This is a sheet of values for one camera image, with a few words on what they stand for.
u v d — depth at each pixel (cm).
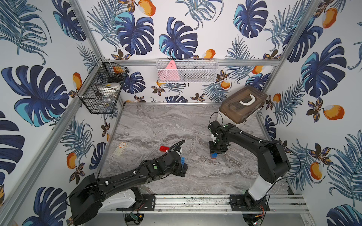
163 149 93
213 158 90
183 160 89
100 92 82
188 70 103
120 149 94
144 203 73
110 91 81
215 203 76
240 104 92
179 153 75
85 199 41
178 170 70
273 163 47
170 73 90
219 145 75
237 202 74
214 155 88
